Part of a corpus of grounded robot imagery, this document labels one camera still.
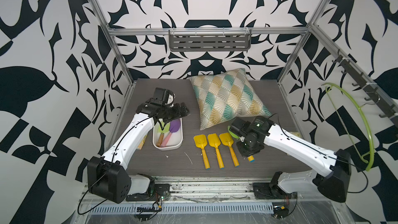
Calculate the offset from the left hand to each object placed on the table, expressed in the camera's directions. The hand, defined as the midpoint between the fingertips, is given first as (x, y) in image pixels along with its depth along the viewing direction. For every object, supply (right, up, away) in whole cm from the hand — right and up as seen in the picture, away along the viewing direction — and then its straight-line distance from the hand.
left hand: (181, 111), depth 81 cm
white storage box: (-5, -18, +9) cm, 20 cm away
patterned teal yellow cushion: (+22, +8, +10) cm, 25 cm away
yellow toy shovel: (+10, -18, +8) cm, 22 cm away
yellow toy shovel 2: (+18, -18, +8) cm, 26 cm away
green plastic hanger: (+73, +11, -2) cm, 74 cm away
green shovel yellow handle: (+32, -20, -11) cm, 39 cm away
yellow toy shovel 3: (+25, -17, +10) cm, 32 cm away
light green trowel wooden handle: (-11, -12, +14) cm, 21 cm away
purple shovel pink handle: (-6, -11, +15) cm, 20 cm away
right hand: (+31, -19, -6) cm, 37 cm away
